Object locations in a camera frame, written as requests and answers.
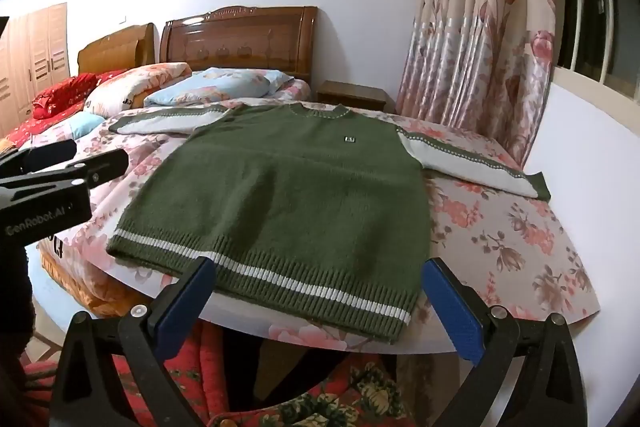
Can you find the red pillow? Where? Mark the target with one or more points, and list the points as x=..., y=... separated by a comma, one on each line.
x=65, y=92

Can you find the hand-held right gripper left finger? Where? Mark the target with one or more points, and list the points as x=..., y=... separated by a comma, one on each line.
x=186, y=304

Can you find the light blue floral quilt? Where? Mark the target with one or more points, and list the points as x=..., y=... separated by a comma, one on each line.
x=215, y=87

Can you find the light blue pillow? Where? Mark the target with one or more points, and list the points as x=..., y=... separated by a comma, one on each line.
x=85, y=124

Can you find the window grille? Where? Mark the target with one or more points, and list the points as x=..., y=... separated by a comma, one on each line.
x=582, y=7

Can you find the pink floral sheet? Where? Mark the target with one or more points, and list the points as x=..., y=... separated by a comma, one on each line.
x=500, y=237

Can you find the floral curtain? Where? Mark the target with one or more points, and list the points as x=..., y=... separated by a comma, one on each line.
x=475, y=32

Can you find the wooden wardrobe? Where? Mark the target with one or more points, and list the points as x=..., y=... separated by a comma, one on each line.
x=45, y=52

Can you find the small wooden headboard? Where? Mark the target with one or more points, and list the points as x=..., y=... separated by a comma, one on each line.
x=115, y=47

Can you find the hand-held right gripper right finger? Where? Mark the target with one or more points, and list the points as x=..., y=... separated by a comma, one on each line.
x=452, y=309

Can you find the red floral blanket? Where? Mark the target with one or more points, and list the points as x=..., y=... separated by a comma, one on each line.
x=325, y=399

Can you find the wooden nightstand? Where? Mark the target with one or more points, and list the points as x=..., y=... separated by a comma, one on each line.
x=350, y=97

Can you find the large wooden headboard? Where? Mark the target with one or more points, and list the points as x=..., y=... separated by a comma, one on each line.
x=240, y=42

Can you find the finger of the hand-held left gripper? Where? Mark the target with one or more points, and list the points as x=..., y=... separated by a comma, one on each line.
x=47, y=154
x=107, y=163

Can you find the green knitted sweater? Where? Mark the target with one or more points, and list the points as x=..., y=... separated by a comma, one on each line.
x=290, y=187

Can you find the orange blanket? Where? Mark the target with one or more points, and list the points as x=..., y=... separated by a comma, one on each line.
x=75, y=287

